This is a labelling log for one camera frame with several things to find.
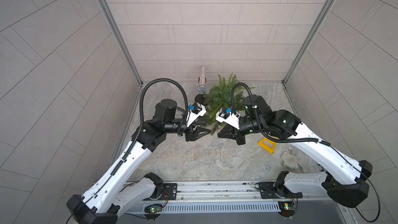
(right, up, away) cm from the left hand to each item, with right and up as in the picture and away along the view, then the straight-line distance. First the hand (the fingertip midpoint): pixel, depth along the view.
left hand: (209, 126), depth 62 cm
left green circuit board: (-24, -36, +4) cm, 43 cm away
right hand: (+4, -3, -2) cm, 6 cm away
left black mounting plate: (-18, -32, +9) cm, 38 cm away
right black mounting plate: (+27, -30, +7) cm, 40 cm away
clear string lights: (+5, -20, +21) cm, 29 cm away
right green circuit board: (+35, -38, +6) cm, 52 cm away
